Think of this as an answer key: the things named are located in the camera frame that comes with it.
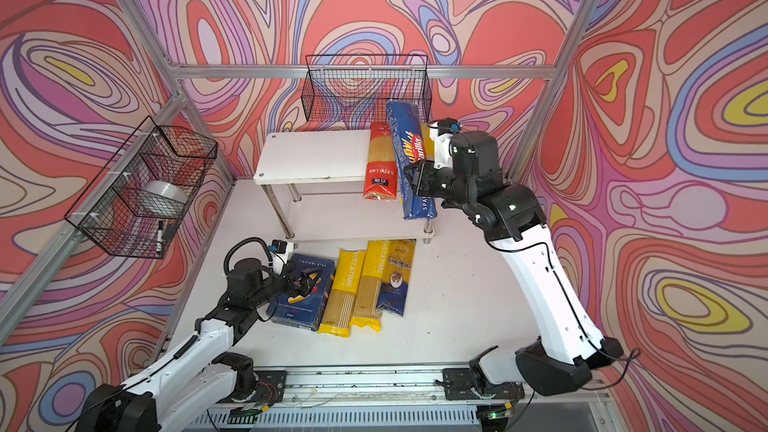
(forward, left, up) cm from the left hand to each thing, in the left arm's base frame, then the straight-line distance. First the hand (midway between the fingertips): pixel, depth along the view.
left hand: (313, 265), depth 83 cm
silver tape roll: (+6, +32, +22) cm, 40 cm away
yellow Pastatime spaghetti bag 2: (-6, -15, -9) cm, 19 cm away
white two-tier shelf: (+12, -3, +22) cm, 25 cm away
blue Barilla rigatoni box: (-12, +1, -5) cm, 13 cm away
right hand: (+5, -26, +30) cm, 40 cm away
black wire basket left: (+8, +42, +19) cm, 46 cm away
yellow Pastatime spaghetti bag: (-10, -7, -10) cm, 16 cm away
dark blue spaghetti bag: (+2, -24, -9) cm, 25 cm away
